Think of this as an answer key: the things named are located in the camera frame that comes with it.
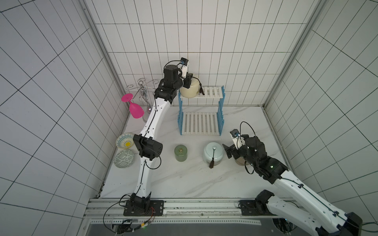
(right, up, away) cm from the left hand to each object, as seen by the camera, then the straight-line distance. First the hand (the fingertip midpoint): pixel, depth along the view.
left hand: (190, 76), depth 82 cm
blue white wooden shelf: (+10, -28, +25) cm, 39 cm away
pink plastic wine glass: (-35, -20, +12) cm, 42 cm away
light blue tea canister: (+13, -42, -1) cm, 44 cm away
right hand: (+19, -36, -6) cm, 41 cm away
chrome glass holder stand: (-29, -4, +10) cm, 30 cm away
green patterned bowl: (-42, -50, +8) cm, 65 cm away
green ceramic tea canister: (-5, -44, +1) cm, 44 cm away
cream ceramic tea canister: (+2, -9, +1) cm, 9 cm away
